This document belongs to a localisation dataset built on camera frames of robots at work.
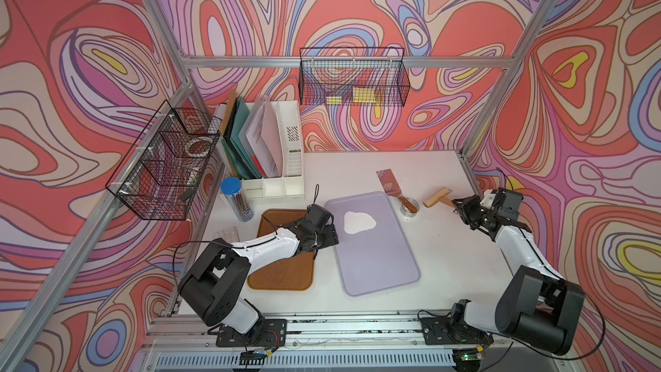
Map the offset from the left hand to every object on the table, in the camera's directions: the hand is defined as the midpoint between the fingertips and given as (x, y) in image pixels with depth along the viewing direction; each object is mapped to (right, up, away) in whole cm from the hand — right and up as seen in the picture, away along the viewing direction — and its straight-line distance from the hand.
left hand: (335, 239), depth 89 cm
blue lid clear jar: (-34, +17, -4) cm, 39 cm away
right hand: (+41, +12, -2) cm, 42 cm away
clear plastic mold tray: (-39, +1, +5) cm, 39 cm away
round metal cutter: (+27, +8, +8) cm, 29 cm away
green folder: (-33, +27, +3) cm, 43 cm away
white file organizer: (-19, +18, +19) cm, 33 cm away
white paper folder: (-24, +34, -3) cm, 42 cm away
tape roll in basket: (-45, +35, -1) cm, 57 cm away
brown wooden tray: (-13, -11, -3) cm, 18 cm away
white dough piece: (+8, +5, +7) cm, 12 cm away
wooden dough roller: (+39, +14, +6) cm, 42 cm away
